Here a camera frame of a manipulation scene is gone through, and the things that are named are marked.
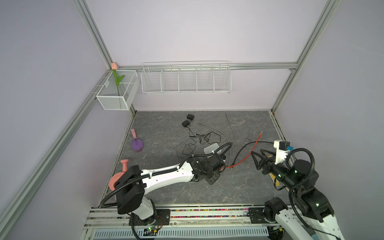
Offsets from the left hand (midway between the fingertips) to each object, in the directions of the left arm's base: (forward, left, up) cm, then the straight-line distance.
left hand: (212, 175), depth 78 cm
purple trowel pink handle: (+27, +47, -8) cm, 55 cm away
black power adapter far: (+50, +10, -9) cm, 52 cm away
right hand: (+2, -19, +19) cm, 27 cm away
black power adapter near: (+44, +14, -9) cm, 47 cm away
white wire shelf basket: (+60, +11, +20) cm, 64 cm away
